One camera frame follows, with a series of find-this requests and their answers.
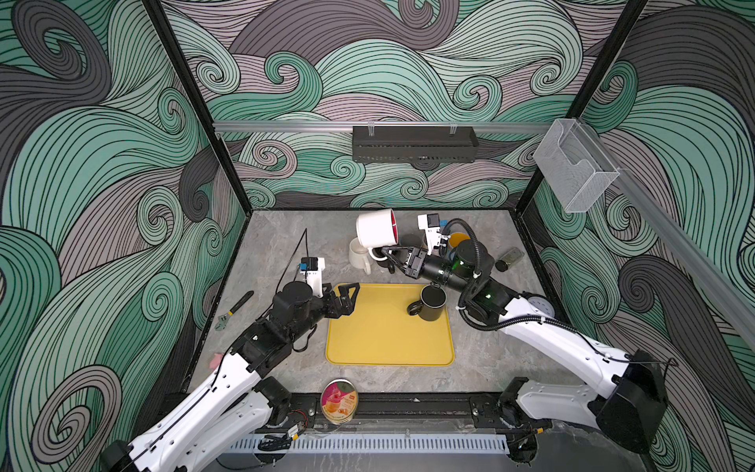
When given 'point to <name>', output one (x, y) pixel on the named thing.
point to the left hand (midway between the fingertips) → (347, 284)
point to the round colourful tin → (339, 401)
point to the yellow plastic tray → (378, 331)
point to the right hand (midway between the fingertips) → (384, 253)
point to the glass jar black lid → (512, 257)
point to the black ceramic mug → (431, 306)
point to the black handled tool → (222, 318)
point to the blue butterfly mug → (456, 238)
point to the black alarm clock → (540, 302)
